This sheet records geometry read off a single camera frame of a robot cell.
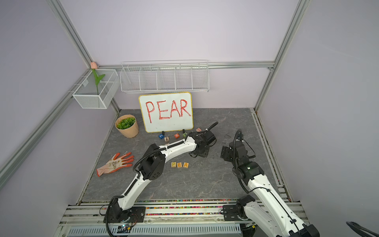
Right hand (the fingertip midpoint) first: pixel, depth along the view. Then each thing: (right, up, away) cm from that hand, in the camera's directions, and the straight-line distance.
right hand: (231, 147), depth 81 cm
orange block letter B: (-33, +5, +24) cm, 41 cm away
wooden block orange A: (-25, -12, +8) cm, 29 cm away
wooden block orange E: (-30, -12, +9) cm, 33 cm away
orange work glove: (-69, -12, +10) cm, 71 cm away
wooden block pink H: (-17, +9, +27) cm, 34 cm away
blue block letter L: (-44, +4, +24) cm, 50 cm away
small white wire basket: (-85, +31, +7) cm, 91 cm away
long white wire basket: (-34, +45, +17) cm, 59 cm away
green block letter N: (-27, +6, +24) cm, 37 cm away
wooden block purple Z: (-40, +2, +21) cm, 45 cm away
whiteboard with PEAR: (-37, +21, +19) cm, 47 cm away
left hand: (-15, -6, +13) cm, 21 cm away
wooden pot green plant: (-64, +12, +16) cm, 67 cm away
